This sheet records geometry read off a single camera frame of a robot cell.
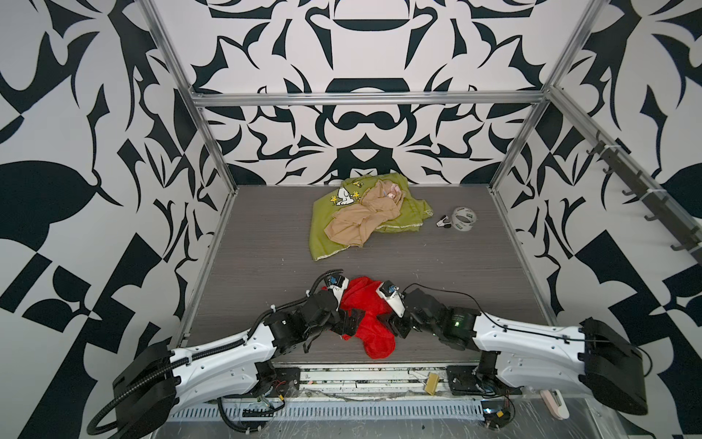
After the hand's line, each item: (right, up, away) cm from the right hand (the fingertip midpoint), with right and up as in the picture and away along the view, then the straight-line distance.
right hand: (385, 308), depth 79 cm
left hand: (-9, +2, -1) cm, 9 cm away
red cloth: (-6, +3, +3) cm, 8 cm away
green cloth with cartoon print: (+14, +27, +28) cm, 41 cm away
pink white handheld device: (+42, -21, -10) cm, 48 cm away
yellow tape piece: (+12, -18, -6) cm, 22 cm away
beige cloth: (-9, +23, +22) cm, 33 cm away
